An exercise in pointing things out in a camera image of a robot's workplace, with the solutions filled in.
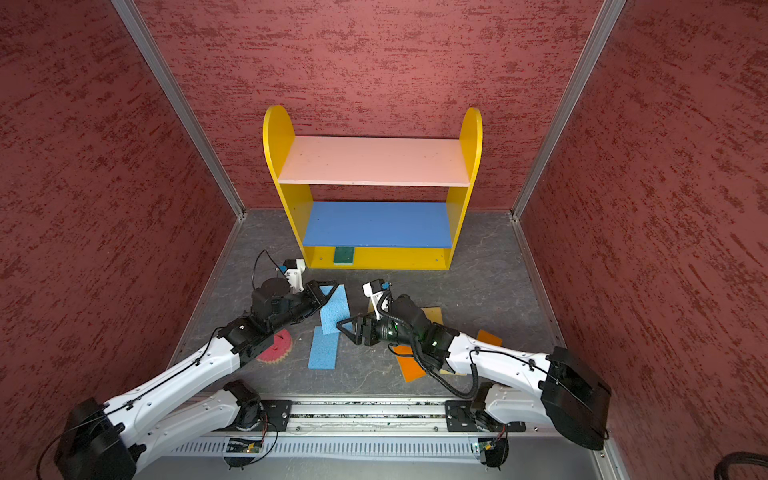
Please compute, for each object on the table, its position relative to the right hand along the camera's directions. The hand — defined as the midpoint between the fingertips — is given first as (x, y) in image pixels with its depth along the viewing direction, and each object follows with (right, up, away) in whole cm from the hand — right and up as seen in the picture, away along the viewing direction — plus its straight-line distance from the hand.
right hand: (343, 332), depth 71 cm
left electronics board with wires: (-25, -29, +2) cm, 38 cm away
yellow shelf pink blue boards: (+7, +37, +49) cm, 62 cm away
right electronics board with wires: (+37, -28, -1) cm, 46 cm away
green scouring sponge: (-5, +17, +34) cm, 38 cm away
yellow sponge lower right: (+23, -4, -13) cm, 26 cm away
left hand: (-2, +9, +6) cm, 11 cm away
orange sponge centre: (+16, -13, +12) cm, 24 cm away
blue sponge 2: (-2, +5, +3) cm, 6 cm away
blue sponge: (-8, -9, +13) cm, 18 cm away
